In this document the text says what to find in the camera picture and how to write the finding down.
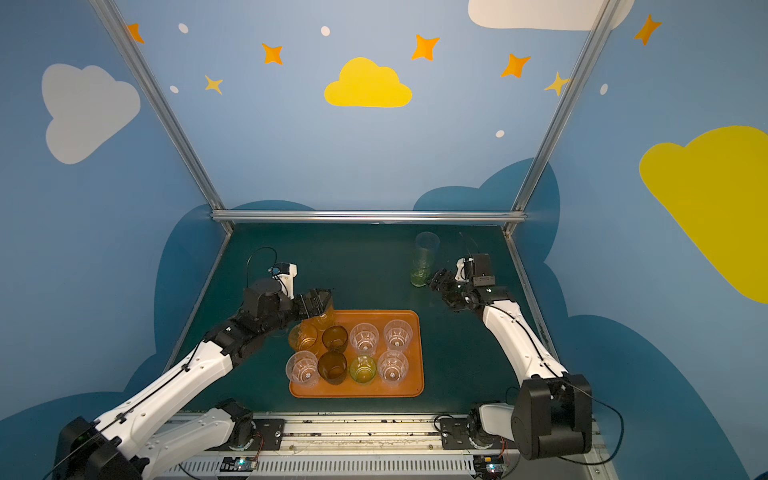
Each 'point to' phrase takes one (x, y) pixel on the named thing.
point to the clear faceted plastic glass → (302, 367)
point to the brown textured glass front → (332, 367)
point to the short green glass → (363, 369)
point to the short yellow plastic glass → (302, 336)
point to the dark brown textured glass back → (335, 338)
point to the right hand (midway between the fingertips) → (435, 283)
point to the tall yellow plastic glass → (326, 320)
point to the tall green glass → (419, 267)
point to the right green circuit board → (488, 466)
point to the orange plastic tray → (413, 385)
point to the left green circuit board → (238, 464)
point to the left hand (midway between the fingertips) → (324, 295)
